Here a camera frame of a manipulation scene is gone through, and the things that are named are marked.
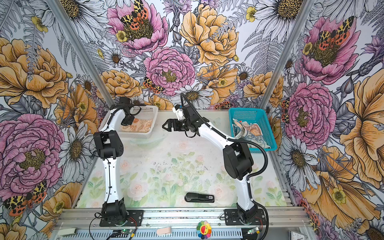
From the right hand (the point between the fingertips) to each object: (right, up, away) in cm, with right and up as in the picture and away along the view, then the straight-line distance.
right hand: (169, 130), depth 87 cm
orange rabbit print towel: (-26, +2, +22) cm, 35 cm away
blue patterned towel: (+52, -3, +15) cm, 55 cm away
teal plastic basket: (+62, +10, +37) cm, 72 cm away
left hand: (-35, +3, +18) cm, 40 cm away
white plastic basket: (-19, +11, +10) cm, 24 cm away
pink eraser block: (0, -45, -18) cm, 49 cm away
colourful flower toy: (+19, -45, -17) cm, 52 cm away
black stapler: (+14, -33, -11) cm, 38 cm away
